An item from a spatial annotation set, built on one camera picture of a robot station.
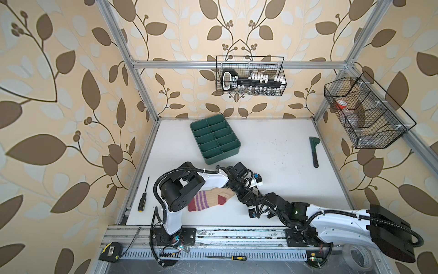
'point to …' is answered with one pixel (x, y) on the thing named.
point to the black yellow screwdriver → (142, 202)
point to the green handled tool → (313, 141)
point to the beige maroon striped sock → (214, 197)
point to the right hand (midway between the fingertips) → (261, 196)
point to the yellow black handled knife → (237, 258)
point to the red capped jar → (341, 104)
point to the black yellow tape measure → (111, 253)
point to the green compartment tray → (216, 138)
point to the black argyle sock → (255, 190)
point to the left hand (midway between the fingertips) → (255, 201)
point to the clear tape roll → (368, 257)
